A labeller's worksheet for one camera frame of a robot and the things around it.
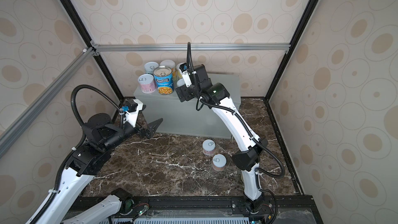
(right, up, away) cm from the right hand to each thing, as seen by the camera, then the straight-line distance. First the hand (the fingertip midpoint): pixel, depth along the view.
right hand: (186, 86), depth 73 cm
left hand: (-10, -13, -15) cm, 22 cm away
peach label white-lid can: (+16, -39, +10) cm, 44 cm away
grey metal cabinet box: (-5, -16, +24) cm, 30 cm away
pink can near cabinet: (+11, -32, +16) cm, 38 cm away
